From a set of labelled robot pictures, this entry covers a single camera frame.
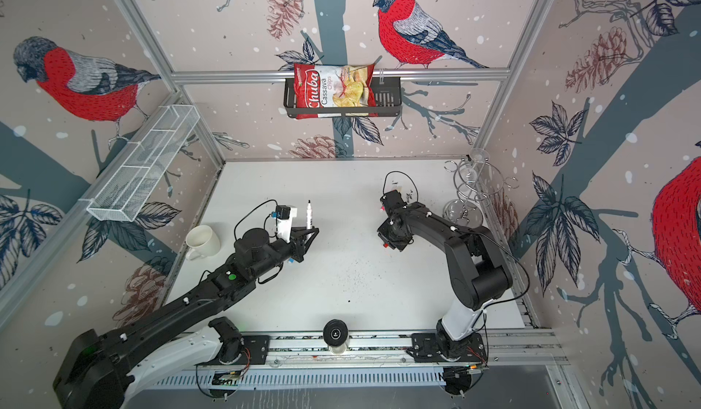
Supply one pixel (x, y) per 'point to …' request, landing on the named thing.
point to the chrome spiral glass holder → (476, 179)
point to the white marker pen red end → (309, 223)
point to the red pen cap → (385, 245)
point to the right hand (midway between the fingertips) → (382, 237)
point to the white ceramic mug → (202, 242)
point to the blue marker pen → (291, 260)
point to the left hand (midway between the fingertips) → (320, 226)
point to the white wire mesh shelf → (120, 192)
